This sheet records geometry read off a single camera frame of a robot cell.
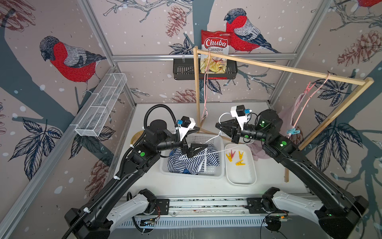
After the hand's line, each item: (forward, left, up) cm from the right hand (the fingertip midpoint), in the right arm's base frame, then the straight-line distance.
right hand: (217, 124), depth 61 cm
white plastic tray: (-2, -17, -38) cm, 42 cm away
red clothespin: (+5, -13, -38) cm, 41 cm away
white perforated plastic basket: (-6, -2, -38) cm, 39 cm away
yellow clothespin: (+3, -11, -37) cm, 39 cm away
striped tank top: (-7, +9, -26) cm, 28 cm away
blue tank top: (-9, +14, -30) cm, 35 cm away
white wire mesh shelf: (+5, +60, -6) cm, 60 cm away
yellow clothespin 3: (+4, -18, -37) cm, 42 cm away
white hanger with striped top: (-2, -1, -4) cm, 5 cm away
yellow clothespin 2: (-1, -17, -38) cm, 41 cm away
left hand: (-4, +6, -2) cm, 7 cm away
